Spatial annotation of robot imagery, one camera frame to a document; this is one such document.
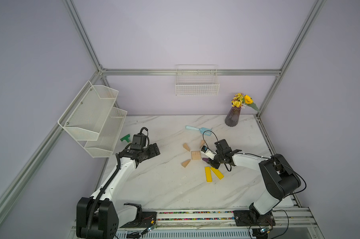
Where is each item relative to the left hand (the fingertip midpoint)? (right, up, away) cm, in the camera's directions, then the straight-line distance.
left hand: (152, 153), depth 85 cm
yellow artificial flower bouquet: (+55, +32, +9) cm, 64 cm away
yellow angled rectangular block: (+40, -13, +4) cm, 42 cm away
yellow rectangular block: (+33, -14, +4) cm, 36 cm away
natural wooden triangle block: (+20, +2, +16) cm, 26 cm away
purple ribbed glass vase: (+55, +24, +25) cm, 65 cm away
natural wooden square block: (+27, -3, +13) cm, 30 cm away
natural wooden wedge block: (+19, -8, +8) cm, 22 cm away
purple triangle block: (+32, -5, +9) cm, 34 cm away
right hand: (+36, -7, +11) cm, 39 cm away
